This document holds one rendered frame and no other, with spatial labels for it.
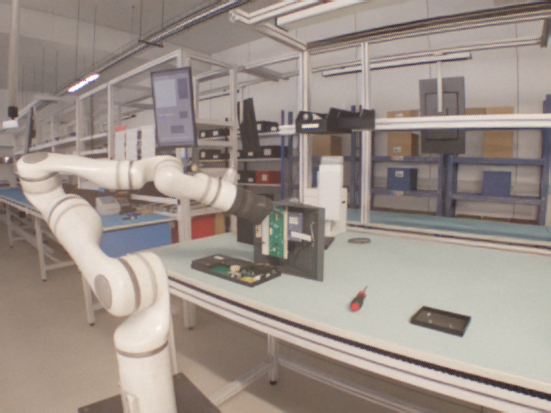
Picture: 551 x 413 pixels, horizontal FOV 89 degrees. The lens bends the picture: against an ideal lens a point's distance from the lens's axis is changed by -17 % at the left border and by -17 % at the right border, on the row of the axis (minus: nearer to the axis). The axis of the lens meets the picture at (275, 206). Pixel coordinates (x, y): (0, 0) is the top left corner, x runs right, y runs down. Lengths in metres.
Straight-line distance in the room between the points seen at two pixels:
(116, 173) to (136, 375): 0.44
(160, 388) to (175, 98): 1.86
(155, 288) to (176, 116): 1.76
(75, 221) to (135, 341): 0.24
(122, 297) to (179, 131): 1.78
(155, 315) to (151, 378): 0.11
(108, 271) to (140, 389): 0.21
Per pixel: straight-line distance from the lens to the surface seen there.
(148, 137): 2.88
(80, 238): 0.62
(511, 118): 1.38
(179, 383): 0.81
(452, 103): 2.65
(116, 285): 0.52
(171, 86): 2.23
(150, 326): 0.58
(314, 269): 0.97
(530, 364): 0.69
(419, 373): 0.68
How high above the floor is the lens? 1.32
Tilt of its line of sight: 7 degrees down
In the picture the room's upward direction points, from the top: straight up
